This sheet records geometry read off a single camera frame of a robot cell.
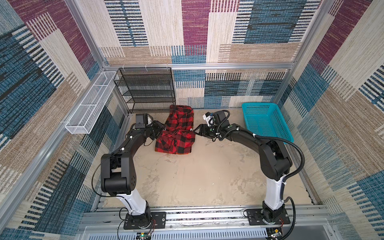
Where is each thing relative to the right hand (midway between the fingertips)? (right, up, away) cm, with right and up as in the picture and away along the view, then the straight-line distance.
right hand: (196, 134), depth 90 cm
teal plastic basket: (+53, +10, +23) cm, 59 cm away
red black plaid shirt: (-11, -1, +6) cm, 13 cm away
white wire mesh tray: (-53, +9, -19) cm, 57 cm away
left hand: (-19, +6, +2) cm, 20 cm away
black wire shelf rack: (-35, +31, +18) cm, 50 cm away
